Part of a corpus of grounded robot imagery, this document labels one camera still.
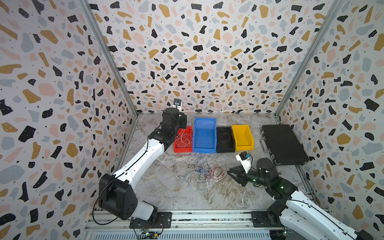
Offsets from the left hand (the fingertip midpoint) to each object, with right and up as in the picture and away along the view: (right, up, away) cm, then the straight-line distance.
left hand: (181, 112), depth 79 cm
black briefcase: (+65, -20, +20) cm, 70 cm away
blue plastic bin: (+13, -16, +27) cm, 34 cm away
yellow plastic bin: (+41, -16, +27) cm, 51 cm away
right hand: (+25, -30, -5) cm, 39 cm away
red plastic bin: (-5, -22, +18) cm, 29 cm away
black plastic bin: (+27, -17, +27) cm, 42 cm away
